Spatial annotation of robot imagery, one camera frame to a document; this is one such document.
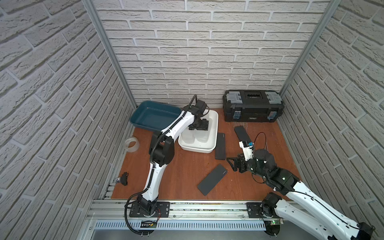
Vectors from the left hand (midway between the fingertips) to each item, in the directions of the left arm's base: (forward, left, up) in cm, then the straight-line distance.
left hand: (205, 126), depth 94 cm
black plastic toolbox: (+16, -34, +4) cm, 38 cm away
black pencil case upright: (-11, -10, -9) cm, 18 cm away
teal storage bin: (+21, +39, -13) cm, 46 cm away
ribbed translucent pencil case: (-7, +3, -1) cm, 7 cm away
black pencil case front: (-31, -3, -11) cm, 33 cm away
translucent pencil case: (-6, +11, -3) cm, 13 cm away
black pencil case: (+2, -27, -10) cm, 29 cm away
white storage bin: (+16, -7, -7) cm, 19 cm away
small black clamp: (-30, +47, -11) cm, 57 cm away
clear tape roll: (-10, +45, -10) cm, 47 cm away
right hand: (-24, -14, +6) cm, 28 cm away
